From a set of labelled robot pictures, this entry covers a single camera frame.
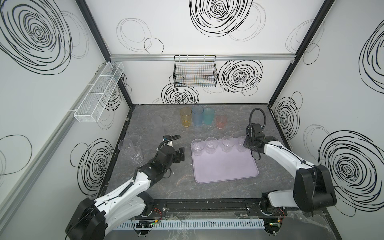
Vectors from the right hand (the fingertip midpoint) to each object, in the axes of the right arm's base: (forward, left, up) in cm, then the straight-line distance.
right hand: (246, 143), depth 90 cm
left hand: (-7, +40, +5) cm, 41 cm away
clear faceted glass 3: (0, +30, -4) cm, 30 cm away
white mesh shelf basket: (+5, +82, +27) cm, 87 cm away
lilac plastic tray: (-12, +15, -7) cm, 20 cm away
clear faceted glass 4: (-6, +68, -5) cm, 68 cm away
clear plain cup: (-1, +75, -4) cm, 76 cm away
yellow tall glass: (+18, +37, +7) cm, 42 cm away
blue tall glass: (+21, +30, +4) cm, 36 cm away
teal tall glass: (+21, +22, +1) cm, 31 cm away
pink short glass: (+20, +13, -4) cm, 24 cm away
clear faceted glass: (+1, +11, -3) cm, 11 cm away
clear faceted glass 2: (+2, +21, -6) cm, 21 cm away
